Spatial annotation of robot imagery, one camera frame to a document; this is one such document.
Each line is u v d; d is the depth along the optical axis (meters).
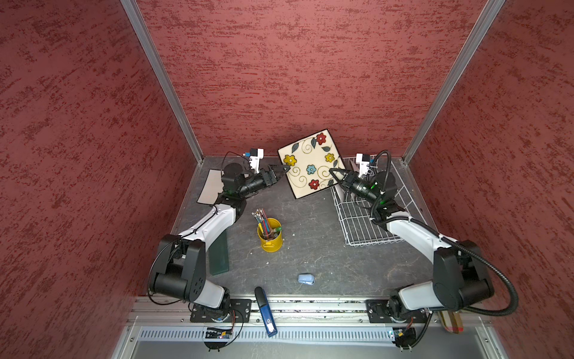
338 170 0.77
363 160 0.74
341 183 0.72
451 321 0.71
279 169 0.71
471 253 0.42
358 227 0.93
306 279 0.79
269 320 0.69
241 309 0.74
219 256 0.85
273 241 0.80
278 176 0.71
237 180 0.65
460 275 0.43
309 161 0.79
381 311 0.74
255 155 0.74
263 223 0.81
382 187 0.61
